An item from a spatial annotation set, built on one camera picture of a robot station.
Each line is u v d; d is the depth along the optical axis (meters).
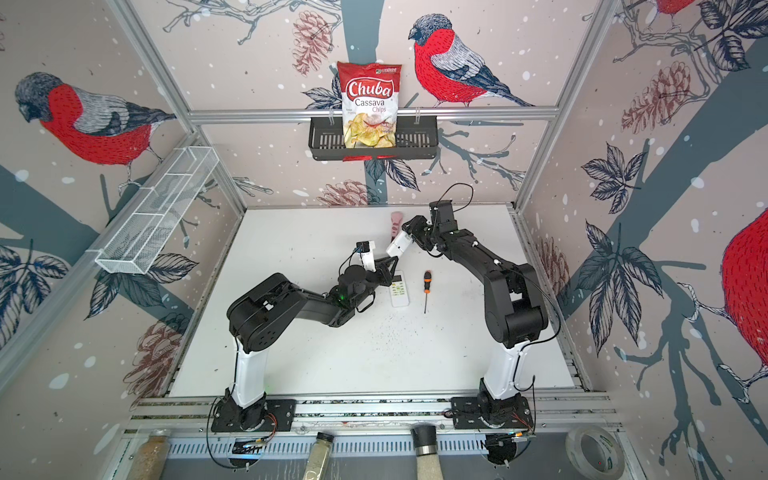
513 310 0.50
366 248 0.83
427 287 0.98
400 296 0.95
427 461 0.65
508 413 0.67
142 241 0.71
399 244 0.92
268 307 0.57
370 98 0.83
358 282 0.73
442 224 0.75
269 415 0.73
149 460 0.65
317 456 0.66
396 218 1.18
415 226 0.85
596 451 0.70
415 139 0.95
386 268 0.85
